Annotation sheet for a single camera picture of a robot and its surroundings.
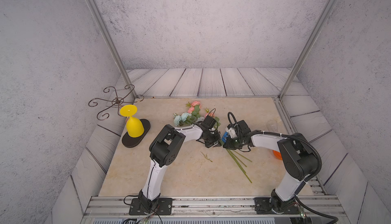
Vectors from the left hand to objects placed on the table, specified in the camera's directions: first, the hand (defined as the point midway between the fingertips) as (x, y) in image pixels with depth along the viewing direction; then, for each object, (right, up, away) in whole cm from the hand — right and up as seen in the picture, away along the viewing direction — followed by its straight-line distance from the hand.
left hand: (225, 145), depth 93 cm
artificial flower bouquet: (-21, +17, +13) cm, 30 cm away
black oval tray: (-59, +2, +2) cm, 59 cm away
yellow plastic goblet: (-47, +13, -18) cm, 52 cm away
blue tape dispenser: (0, +3, +5) cm, 6 cm away
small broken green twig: (-12, -6, -2) cm, 13 cm away
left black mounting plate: (-32, -25, -19) cm, 45 cm away
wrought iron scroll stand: (-56, +26, -16) cm, 64 cm away
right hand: (0, 0, 0) cm, 1 cm away
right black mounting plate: (+14, -24, -20) cm, 34 cm away
